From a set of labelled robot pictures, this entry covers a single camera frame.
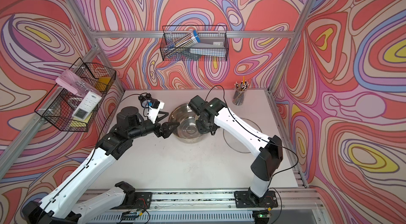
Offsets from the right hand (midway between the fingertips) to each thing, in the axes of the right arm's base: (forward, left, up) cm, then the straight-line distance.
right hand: (208, 132), depth 77 cm
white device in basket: (+7, +54, +16) cm, 56 cm away
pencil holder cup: (+34, -22, -11) cm, 42 cm away
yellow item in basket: (+22, +52, +17) cm, 59 cm away
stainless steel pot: (+12, +12, -18) cm, 25 cm away
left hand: (+1, +15, +12) cm, 19 cm away
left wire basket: (+10, +63, +14) cm, 65 cm away
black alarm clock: (+32, +41, -10) cm, 53 cm away
